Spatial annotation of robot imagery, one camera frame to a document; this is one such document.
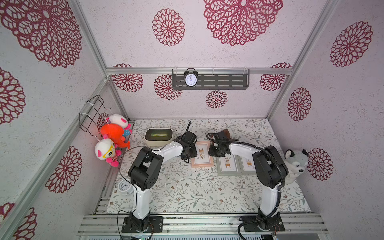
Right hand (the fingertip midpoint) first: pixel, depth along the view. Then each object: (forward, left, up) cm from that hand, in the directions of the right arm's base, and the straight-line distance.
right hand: (208, 150), depth 99 cm
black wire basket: (-3, +63, +31) cm, 70 cm away
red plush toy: (+3, +58, +15) cm, 60 cm away
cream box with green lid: (+7, +35, +4) cm, 36 cm away
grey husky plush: (-16, -43, +14) cm, 48 cm away
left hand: (-3, +10, 0) cm, 10 cm away
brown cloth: (+14, -14, 0) cm, 20 cm away
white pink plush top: (+11, +59, +18) cm, 63 cm away
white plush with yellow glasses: (-13, +56, +20) cm, 61 cm away
